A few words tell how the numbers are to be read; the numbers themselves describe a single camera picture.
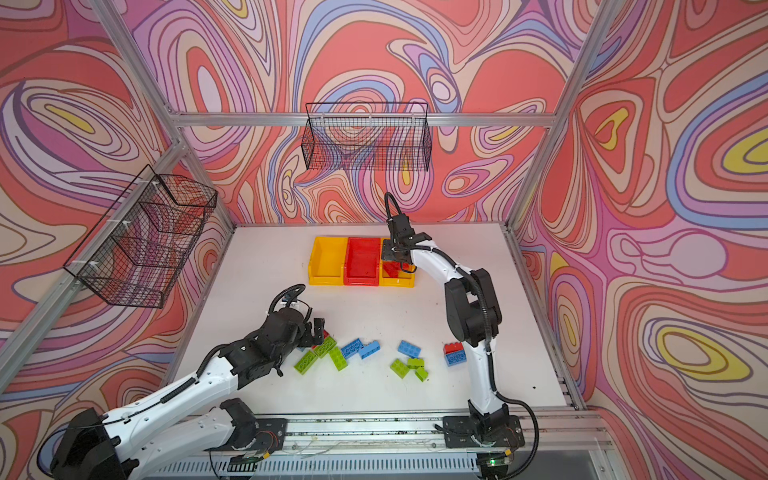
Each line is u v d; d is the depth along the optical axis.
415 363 0.83
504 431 0.69
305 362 0.83
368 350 0.86
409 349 0.86
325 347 0.86
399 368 0.82
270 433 0.73
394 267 1.05
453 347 0.86
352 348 0.87
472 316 0.59
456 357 0.84
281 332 0.60
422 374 0.81
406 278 1.02
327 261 1.08
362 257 1.09
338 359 0.84
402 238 0.77
